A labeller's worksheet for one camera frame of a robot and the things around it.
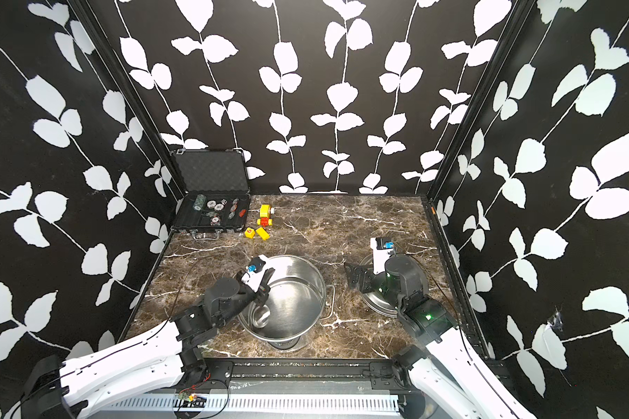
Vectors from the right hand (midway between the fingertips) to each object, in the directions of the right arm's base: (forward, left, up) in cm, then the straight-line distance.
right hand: (356, 258), depth 72 cm
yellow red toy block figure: (+32, +34, -18) cm, 50 cm away
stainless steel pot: (-5, +17, -18) cm, 25 cm away
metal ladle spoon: (-10, +29, -20) cm, 37 cm away
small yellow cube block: (+24, +40, -21) cm, 51 cm away
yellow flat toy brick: (+25, +34, -24) cm, 49 cm away
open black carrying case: (+46, +59, -20) cm, 77 cm away
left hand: (0, +24, -4) cm, 24 cm away
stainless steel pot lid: (-2, -11, -23) cm, 26 cm away
